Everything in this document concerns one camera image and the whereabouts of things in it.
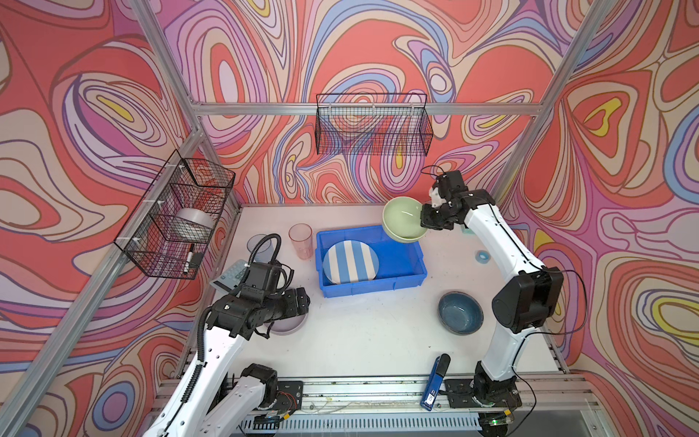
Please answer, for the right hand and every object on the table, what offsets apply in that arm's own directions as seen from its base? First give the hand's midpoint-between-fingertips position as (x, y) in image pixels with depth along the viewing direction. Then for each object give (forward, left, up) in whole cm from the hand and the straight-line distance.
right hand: (423, 226), depth 87 cm
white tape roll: (-9, +65, +14) cm, 67 cm away
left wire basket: (+8, +74, +15) cm, 76 cm away
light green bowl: (+2, +7, +1) cm, 7 cm away
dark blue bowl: (-22, -11, -19) cm, 31 cm away
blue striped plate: (-3, +25, -15) cm, 29 cm away
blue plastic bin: (-3, +5, -19) cm, 20 cm away
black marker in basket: (-14, +68, +7) cm, 70 cm away
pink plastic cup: (+2, +41, -6) cm, 42 cm away
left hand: (-23, +38, -2) cm, 45 cm away
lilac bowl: (-24, +45, -19) cm, 54 cm away
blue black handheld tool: (-43, +3, -16) cm, 46 cm away
